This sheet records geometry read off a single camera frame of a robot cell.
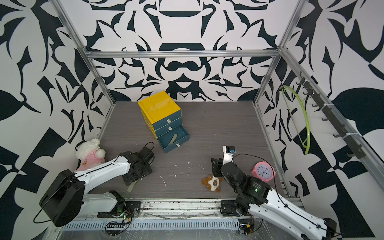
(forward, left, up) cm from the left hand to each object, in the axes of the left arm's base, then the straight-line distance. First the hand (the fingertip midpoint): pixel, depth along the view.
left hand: (142, 172), depth 86 cm
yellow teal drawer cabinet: (+23, -13, +22) cm, 34 cm away
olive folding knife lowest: (-8, +3, +5) cm, 10 cm away
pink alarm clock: (-2, -68, +2) cm, 68 cm away
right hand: (0, -38, +15) cm, 41 cm away
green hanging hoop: (+1, -79, +29) cm, 84 cm away
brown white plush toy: (-8, -39, +3) cm, 39 cm away
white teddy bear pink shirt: (+8, +28, +9) cm, 30 cm away
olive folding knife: (+21, -17, +1) cm, 27 cm away
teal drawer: (+19, -23, +6) cm, 31 cm away
